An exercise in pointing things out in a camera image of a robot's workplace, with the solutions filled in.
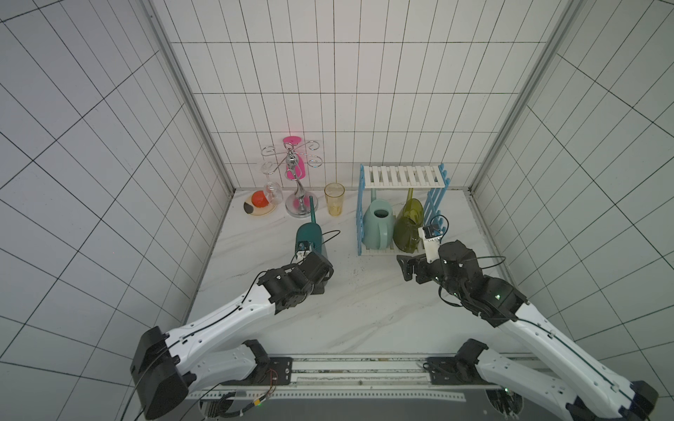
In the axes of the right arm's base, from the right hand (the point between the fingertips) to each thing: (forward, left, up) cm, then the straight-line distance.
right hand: (403, 253), depth 72 cm
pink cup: (+42, +38, -8) cm, 58 cm away
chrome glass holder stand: (+36, +39, -21) cm, 57 cm away
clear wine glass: (+30, +46, -8) cm, 55 cm away
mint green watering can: (+15, +6, -6) cm, 17 cm away
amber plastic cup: (+34, +23, -11) cm, 42 cm away
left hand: (-5, +28, -10) cm, 30 cm away
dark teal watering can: (+9, +29, -4) cm, 31 cm away
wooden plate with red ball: (+32, +56, -18) cm, 67 cm away
